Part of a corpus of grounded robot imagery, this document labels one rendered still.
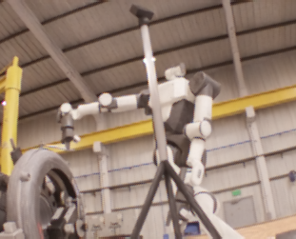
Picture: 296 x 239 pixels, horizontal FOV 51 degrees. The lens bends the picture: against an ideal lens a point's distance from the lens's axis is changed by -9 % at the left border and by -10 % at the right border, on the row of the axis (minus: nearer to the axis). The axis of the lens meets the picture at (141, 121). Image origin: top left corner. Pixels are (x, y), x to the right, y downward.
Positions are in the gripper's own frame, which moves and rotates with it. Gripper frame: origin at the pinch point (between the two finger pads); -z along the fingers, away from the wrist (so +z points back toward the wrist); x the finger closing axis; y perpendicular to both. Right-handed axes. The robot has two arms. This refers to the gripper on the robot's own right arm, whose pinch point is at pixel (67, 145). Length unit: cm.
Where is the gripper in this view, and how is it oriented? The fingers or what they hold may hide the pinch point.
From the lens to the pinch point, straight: 204.7
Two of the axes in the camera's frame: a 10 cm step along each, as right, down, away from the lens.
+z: -0.9, -8.7, 4.9
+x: -5.4, 4.5, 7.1
